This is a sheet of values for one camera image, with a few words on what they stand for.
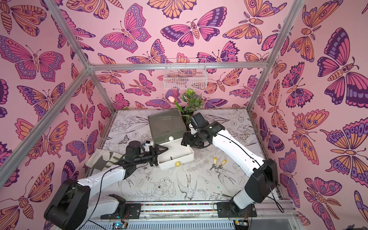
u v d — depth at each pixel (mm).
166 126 1341
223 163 904
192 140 684
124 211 708
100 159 922
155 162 735
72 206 416
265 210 747
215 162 908
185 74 952
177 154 815
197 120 601
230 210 725
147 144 816
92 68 923
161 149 759
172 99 897
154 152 730
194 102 893
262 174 407
